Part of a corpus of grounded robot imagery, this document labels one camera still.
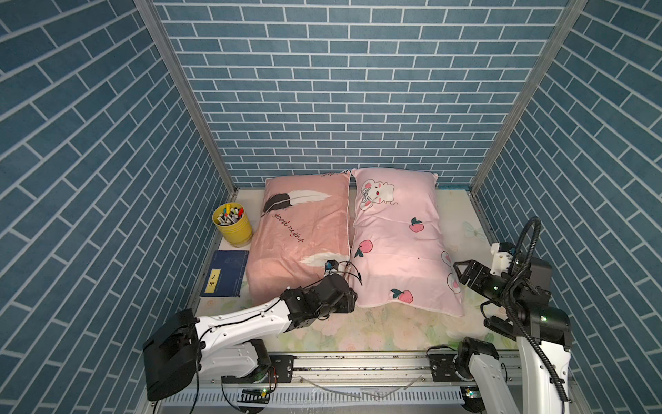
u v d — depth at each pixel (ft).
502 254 2.01
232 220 3.08
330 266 2.37
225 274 3.05
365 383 2.37
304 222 3.27
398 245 2.91
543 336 1.42
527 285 1.60
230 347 1.54
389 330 2.66
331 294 1.95
